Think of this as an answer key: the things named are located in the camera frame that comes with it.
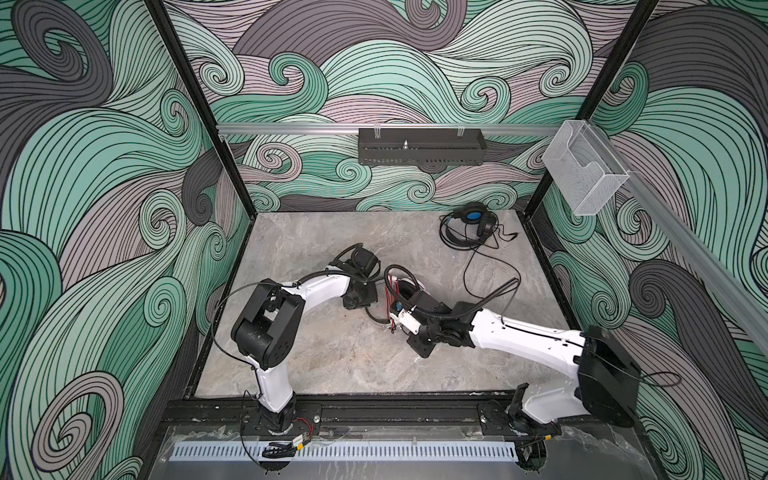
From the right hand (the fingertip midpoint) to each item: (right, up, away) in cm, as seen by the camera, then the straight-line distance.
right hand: (412, 338), depth 81 cm
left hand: (-11, +8, +11) cm, 18 cm away
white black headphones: (-7, +3, +4) cm, 8 cm away
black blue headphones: (+27, +33, +34) cm, 55 cm away
